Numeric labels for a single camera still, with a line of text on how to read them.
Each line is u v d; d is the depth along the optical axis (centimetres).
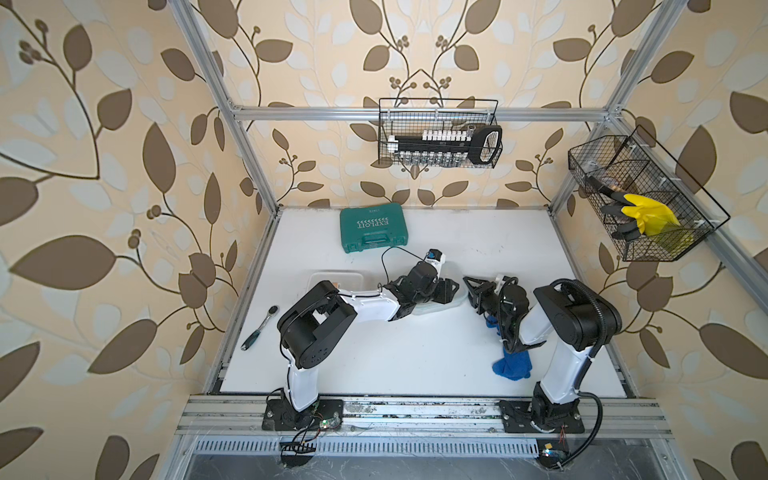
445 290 79
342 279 97
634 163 79
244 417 76
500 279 91
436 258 81
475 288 88
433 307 89
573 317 51
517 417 74
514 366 79
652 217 68
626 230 64
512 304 74
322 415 74
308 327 50
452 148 86
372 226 109
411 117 91
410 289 71
